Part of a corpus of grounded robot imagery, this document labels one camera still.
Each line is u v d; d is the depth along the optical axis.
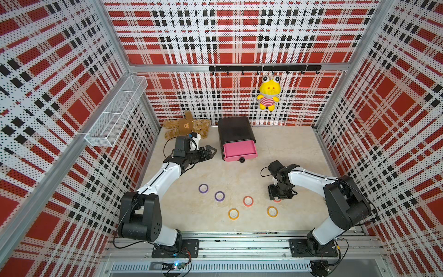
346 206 0.45
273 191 0.80
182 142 0.68
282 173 0.68
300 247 0.73
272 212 0.84
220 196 0.89
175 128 1.11
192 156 0.74
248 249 0.75
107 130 0.70
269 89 0.91
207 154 0.78
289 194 0.78
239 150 0.90
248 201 0.88
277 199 0.86
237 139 0.94
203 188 0.93
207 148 0.78
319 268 0.71
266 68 0.89
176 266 0.69
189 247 0.73
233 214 0.84
